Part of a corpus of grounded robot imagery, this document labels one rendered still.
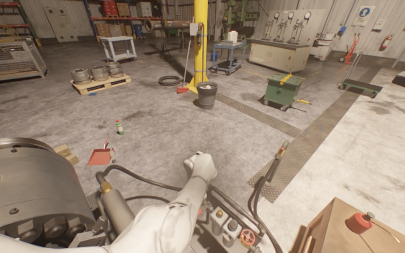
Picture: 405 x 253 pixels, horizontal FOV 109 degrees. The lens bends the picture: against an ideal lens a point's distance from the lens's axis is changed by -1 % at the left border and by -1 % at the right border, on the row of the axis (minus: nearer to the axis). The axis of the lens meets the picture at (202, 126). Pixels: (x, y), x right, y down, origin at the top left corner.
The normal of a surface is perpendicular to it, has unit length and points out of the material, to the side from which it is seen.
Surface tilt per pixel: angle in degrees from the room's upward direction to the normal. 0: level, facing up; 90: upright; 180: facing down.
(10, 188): 27
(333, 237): 0
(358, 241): 0
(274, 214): 0
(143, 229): 36
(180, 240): 68
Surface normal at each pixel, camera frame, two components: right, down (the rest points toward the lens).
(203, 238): 0.01, -0.82
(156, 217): -0.20, -0.98
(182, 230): 0.89, -0.22
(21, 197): 0.37, -0.91
